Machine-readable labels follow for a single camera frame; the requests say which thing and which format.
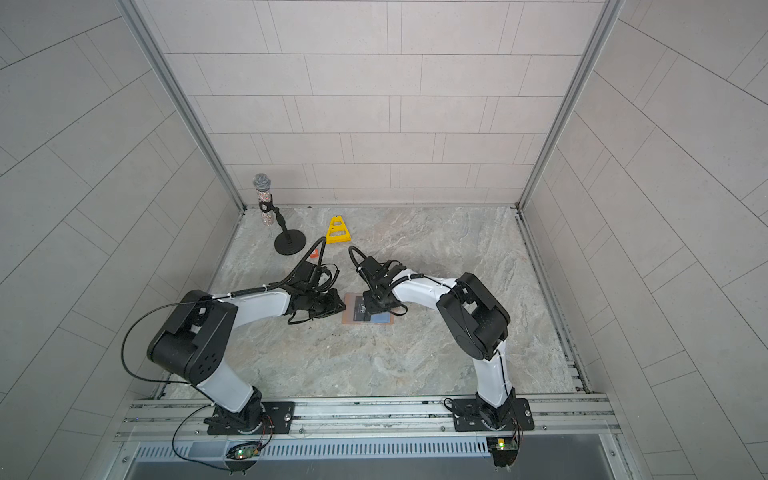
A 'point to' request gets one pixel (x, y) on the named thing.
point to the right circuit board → (504, 450)
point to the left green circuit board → (243, 451)
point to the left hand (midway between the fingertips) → (353, 303)
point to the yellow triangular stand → (337, 231)
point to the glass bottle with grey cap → (262, 183)
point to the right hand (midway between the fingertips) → (372, 309)
